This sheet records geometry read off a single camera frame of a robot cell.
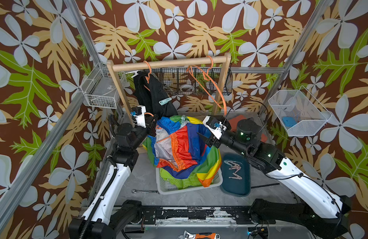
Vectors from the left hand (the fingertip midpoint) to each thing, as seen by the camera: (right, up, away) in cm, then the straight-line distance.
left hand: (156, 114), depth 69 cm
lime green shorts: (+18, -36, +13) cm, 43 cm away
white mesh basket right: (+78, +2, +15) cm, 80 cm away
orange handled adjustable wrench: (+15, -57, 0) cm, 59 cm away
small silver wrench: (-15, -42, +13) cm, 47 cm away
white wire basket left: (-36, +16, +16) cm, 43 cm away
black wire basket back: (+18, +25, +33) cm, 45 cm away
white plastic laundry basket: (+1, -40, +13) cm, 42 cm away
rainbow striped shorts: (+9, -16, +2) cm, 19 cm away
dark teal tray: (+45, -33, +20) cm, 59 cm away
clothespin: (+44, -35, +18) cm, 59 cm away
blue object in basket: (+70, -3, +11) cm, 71 cm away
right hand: (+21, -4, -8) cm, 23 cm away
